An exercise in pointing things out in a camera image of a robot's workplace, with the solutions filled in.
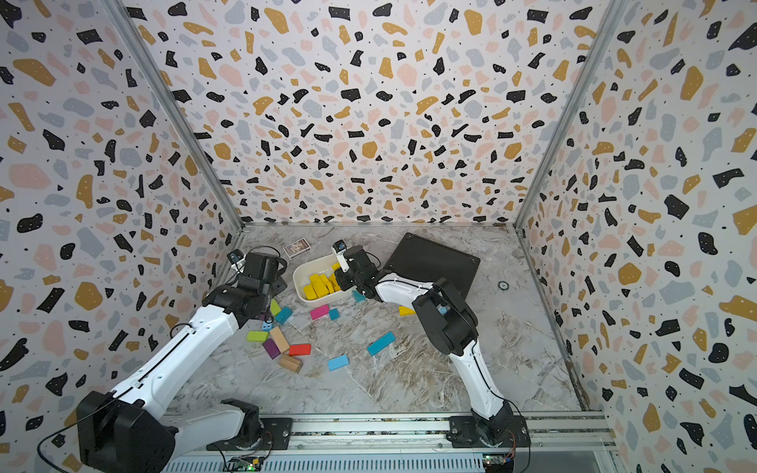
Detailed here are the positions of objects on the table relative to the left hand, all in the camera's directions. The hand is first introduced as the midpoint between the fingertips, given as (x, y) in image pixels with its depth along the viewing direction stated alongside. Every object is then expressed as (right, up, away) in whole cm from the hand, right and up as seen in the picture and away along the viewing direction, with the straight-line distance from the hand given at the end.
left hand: (273, 279), depth 82 cm
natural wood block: (+4, -24, +2) cm, 24 cm away
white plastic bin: (+1, -1, +21) cm, 21 cm away
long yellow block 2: (+37, -12, +15) cm, 42 cm away
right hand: (+15, +2, +16) cm, 22 cm away
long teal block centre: (+30, -20, +8) cm, 37 cm away
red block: (+5, -22, +7) cm, 23 cm away
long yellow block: (+8, -4, +16) cm, 19 cm away
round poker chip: (+72, -4, +22) cm, 75 cm away
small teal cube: (+14, -12, +14) cm, 23 cm away
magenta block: (+9, -12, +14) cm, 20 cm away
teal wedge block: (+21, -8, +19) cm, 29 cm away
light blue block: (+17, -25, +4) cm, 30 cm away
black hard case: (+44, +5, +25) cm, 51 cm away
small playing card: (-4, +9, +31) cm, 32 cm away
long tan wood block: (-2, -19, +8) cm, 21 cm away
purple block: (-3, -21, +6) cm, 22 cm away
